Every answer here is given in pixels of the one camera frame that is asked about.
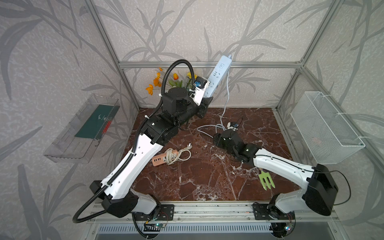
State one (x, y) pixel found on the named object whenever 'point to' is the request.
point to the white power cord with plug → (183, 155)
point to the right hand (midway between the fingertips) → (216, 136)
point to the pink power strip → (159, 159)
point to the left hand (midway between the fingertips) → (207, 95)
